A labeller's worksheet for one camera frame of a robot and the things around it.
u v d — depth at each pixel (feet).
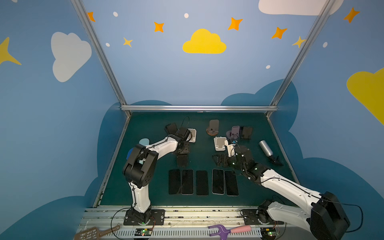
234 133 3.40
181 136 2.55
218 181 2.76
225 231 2.32
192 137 3.43
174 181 2.84
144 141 3.33
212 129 3.50
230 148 2.43
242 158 2.04
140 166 1.64
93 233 2.31
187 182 2.83
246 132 3.40
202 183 2.83
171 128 3.32
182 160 3.05
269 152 3.14
